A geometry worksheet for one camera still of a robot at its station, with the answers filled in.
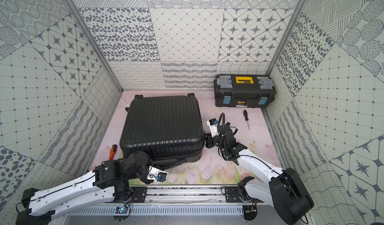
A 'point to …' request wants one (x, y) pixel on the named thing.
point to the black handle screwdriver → (245, 113)
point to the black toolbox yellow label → (244, 91)
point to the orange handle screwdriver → (112, 151)
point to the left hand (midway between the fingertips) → (164, 168)
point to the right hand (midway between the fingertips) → (204, 135)
